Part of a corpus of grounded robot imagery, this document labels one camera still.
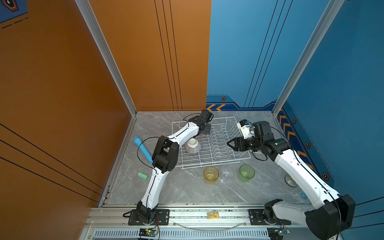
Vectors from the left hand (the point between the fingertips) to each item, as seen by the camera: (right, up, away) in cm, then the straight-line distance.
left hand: (203, 126), depth 101 cm
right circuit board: (+33, -50, -32) cm, 68 cm away
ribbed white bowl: (-7, -12, -8) cm, 16 cm away
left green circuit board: (-26, -50, -31) cm, 64 cm away
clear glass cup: (+14, -27, -13) cm, 33 cm away
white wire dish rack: (+6, -15, -10) cm, 19 cm away
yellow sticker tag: (+3, -44, -27) cm, 52 cm away
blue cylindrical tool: (-44, -10, -2) cm, 45 cm away
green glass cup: (+24, -27, -15) cm, 39 cm away
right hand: (+14, -8, -24) cm, 29 cm away
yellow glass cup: (+4, -28, -15) cm, 32 cm away
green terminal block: (-36, -29, -15) cm, 48 cm away
